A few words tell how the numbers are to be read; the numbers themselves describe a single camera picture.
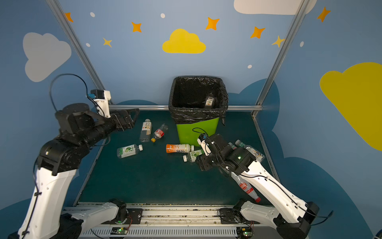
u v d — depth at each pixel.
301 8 0.70
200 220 0.74
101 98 0.45
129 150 0.96
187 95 0.96
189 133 0.99
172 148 0.96
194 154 0.93
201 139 0.62
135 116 0.52
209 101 0.95
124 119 0.48
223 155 0.49
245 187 0.80
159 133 1.04
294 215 0.38
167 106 0.75
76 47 0.82
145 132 1.10
